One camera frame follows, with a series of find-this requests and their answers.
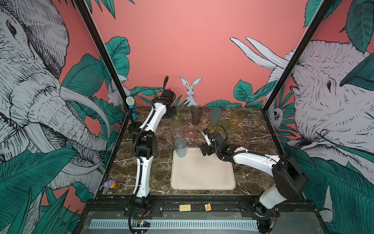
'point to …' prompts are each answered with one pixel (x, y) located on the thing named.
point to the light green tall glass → (178, 113)
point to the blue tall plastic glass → (180, 144)
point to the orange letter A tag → (208, 207)
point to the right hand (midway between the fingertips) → (204, 141)
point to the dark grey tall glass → (196, 111)
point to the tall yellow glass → (236, 117)
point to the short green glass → (224, 126)
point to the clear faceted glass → (177, 128)
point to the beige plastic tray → (195, 171)
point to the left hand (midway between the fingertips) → (172, 111)
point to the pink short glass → (190, 130)
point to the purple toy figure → (110, 184)
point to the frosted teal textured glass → (215, 113)
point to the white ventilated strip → (177, 224)
